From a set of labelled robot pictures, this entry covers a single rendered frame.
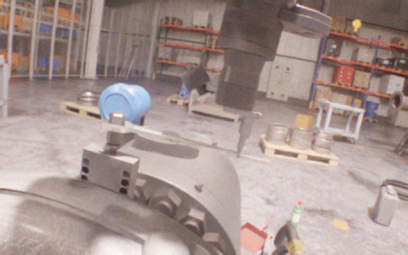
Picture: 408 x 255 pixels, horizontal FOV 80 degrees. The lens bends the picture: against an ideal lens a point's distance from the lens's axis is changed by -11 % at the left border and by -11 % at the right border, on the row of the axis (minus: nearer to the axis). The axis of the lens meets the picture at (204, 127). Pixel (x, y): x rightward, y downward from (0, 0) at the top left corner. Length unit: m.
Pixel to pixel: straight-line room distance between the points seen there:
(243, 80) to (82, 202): 0.23
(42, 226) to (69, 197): 0.04
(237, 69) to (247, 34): 0.04
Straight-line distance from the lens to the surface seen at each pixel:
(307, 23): 0.34
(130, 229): 0.31
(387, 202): 2.98
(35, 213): 0.34
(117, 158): 0.38
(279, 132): 4.41
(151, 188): 0.66
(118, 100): 1.01
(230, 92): 0.31
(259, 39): 0.32
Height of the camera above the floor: 1.14
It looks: 12 degrees down
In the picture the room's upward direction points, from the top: 9 degrees clockwise
